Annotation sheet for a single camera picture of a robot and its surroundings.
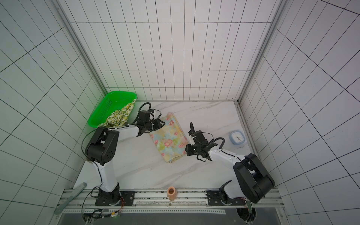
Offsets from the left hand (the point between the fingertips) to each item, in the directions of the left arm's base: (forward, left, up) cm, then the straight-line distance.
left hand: (163, 125), depth 98 cm
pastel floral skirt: (-9, -5, -4) cm, 11 cm away
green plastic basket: (+26, +44, -1) cm, 51 cm away
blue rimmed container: (-8, -51, -2) cm, 52 cm away
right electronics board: (-52, -46, -4) cm, 70 cm away
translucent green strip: (-38, +43, -5) cm, 57 cm away
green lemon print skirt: (+4, +32, +3) cm, 32 cm away
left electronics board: (-51, +34, -9) cm, 62 cm away
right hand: (-16, -16, -2) cm, 23 cm away
